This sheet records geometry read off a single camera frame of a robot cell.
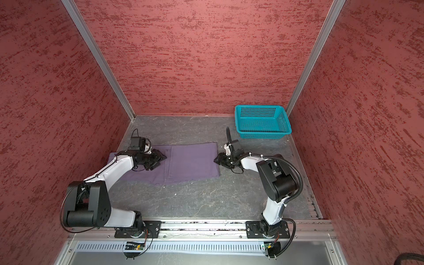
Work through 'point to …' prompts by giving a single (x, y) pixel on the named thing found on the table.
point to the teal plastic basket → (261, 121)
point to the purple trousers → (184, 160)
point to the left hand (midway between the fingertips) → (164, 162)
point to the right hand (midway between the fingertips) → (216, 164)
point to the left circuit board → (132, 245)
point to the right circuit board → (273, 248)
